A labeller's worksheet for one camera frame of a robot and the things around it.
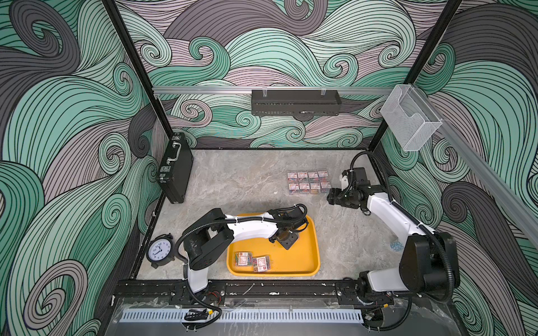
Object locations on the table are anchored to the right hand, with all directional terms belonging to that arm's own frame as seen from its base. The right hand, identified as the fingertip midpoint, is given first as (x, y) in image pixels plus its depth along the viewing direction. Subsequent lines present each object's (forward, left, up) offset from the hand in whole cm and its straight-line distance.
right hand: (333, 198), depth 88 cm
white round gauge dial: (-19, +72, -6) cm, 74 cm away
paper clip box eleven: (+18, +16, -8) cm, 25 cm away
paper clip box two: (+19, -1, -8) cm, 20 cm away
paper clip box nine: (+11, 0, -7) cm, 13 cm away
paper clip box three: (+18, +10, -8) cm, 22 cm away
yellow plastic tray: (-22, +15, -9) cm, 28 cm away
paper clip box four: (+10, +10, -7) cm, 16 cm away
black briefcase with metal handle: (+7, +68, +11) cm, 69 cm away
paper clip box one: (+17, +5, -7) cm, 19 cm away
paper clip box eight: (+11, +5, -7) cm, 14 cm away
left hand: (-13, +21, -7) cm, 25 cm away
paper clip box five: (+10, +16, -7) cm, 20 cm away
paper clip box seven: (-24, +31, -6) cm, 40 cm away
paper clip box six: (-23, +38, -7) cm, 45 cm away
